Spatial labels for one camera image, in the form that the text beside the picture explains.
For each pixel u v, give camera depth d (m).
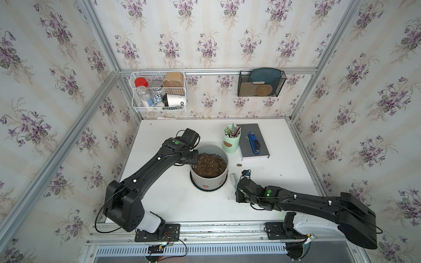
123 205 0.40
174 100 0.92
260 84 0.93
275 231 0.74
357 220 0.41
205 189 0.83
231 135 0.88
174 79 0.88
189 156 0.72
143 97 0.90
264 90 0.98
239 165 0.96
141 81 0.91
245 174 0.75
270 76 0.94
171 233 0.73
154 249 0.71
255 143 0.98
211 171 0.83
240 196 0.72
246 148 0.99
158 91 0.93
